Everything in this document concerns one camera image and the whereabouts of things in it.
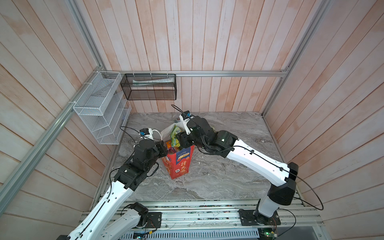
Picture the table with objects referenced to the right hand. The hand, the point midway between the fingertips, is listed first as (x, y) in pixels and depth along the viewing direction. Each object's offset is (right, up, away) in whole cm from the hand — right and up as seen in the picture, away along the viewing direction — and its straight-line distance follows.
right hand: (179, 134), depth 69 cm
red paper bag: (-1, -13, +3) cm, 13 cm away
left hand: (-8, -5, +3) cm, 10 cm away
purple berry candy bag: (-7, -6, +13) cm, 16 cm away
